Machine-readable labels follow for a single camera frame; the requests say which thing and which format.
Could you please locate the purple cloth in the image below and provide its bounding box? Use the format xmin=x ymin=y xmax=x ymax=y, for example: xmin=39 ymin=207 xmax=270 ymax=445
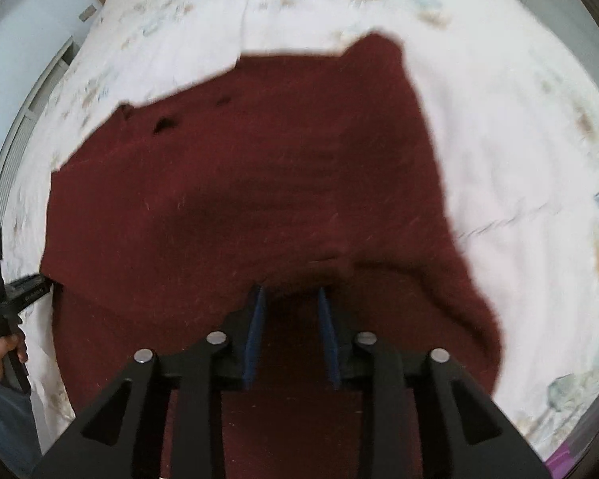
xmin=544 ymin=439 xmax=587 ymax=479

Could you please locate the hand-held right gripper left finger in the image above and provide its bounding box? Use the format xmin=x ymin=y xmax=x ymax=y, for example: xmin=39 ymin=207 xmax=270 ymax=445
xmin=32 ymin=285 xmax=268 ymax=479

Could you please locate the floral white bedspread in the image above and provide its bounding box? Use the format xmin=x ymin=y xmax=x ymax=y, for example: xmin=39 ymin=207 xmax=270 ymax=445
xmin=0 ymin=0 xmax=599 ymax=462

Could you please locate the dark red knit sweater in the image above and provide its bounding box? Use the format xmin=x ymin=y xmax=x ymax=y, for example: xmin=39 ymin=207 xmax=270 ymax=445
xmin=39 ymin=32 xmax=505 ymax=479

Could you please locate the person's left forearm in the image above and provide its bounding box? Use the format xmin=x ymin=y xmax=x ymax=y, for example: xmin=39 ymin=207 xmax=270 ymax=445
xmin=0 ymin=364 xmax=43 ymax=477

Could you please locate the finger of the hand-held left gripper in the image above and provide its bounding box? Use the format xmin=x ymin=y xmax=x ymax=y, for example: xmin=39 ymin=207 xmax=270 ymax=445
xmin=7 ymin=273 xmax=52 ymax=310

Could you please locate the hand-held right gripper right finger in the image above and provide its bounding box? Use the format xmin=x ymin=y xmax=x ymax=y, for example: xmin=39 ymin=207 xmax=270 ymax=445
xmin=317 ymin=287 xmax=550 ymax=479

